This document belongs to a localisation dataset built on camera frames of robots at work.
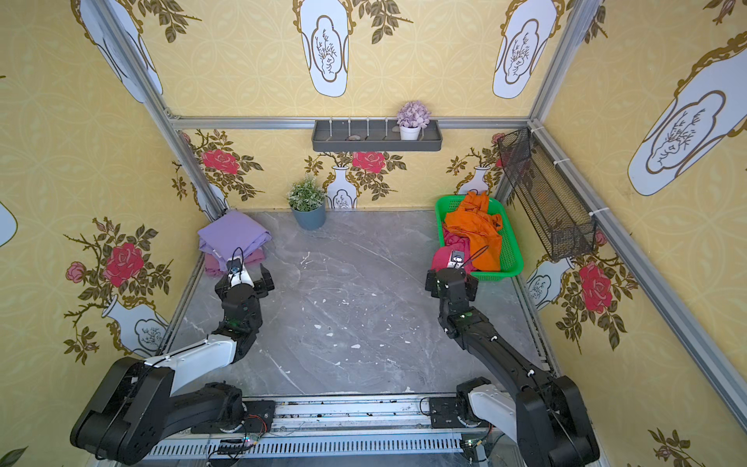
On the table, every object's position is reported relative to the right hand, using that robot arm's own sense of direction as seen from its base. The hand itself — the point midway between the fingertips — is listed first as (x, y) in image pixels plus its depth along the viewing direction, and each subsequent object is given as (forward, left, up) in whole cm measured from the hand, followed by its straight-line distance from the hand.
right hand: (448, 272), depth 86 cm
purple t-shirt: (+17, +75, -7) cm, 78 cm away
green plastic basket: (+10, -23, -8) cm, 27 cm away
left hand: (-3, +59, +2) cm, 59 cm away
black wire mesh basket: (+10, -33, +9) cm, 36 cm away
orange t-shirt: (+26, -13, -5) cm, 29 cm away
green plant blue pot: (+28, +48, +1) cm, 55 cm away
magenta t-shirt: (+18, -5, -8) cm, 20 cm away
